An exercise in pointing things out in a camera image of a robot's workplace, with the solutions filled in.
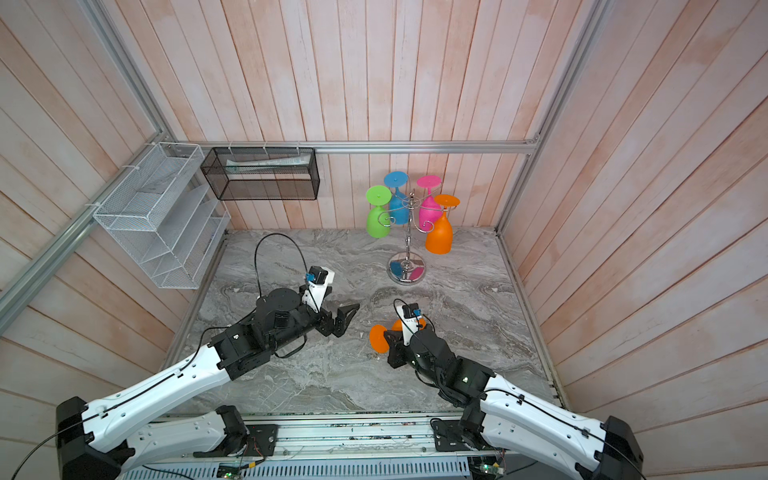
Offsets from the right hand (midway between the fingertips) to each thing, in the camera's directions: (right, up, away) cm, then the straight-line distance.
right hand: (384, 334), depth 75 cm
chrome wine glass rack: (+10, +16, +32) cm, 37 cm away
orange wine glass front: (-2, -2, +1) cm, 3 cm away
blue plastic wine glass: (+5, +36, +17) cm, 40 cm away
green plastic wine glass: (-2, +32, +16) cm, 36 cm away
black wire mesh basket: (-43, +50, +28) cm, 72 cm away
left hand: (-10, +8, -6) cm, 14 cm away
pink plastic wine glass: (+14, +34, +17) cm, 41 cm away
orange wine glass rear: (+17, +27, +11) cm, 34 cm away
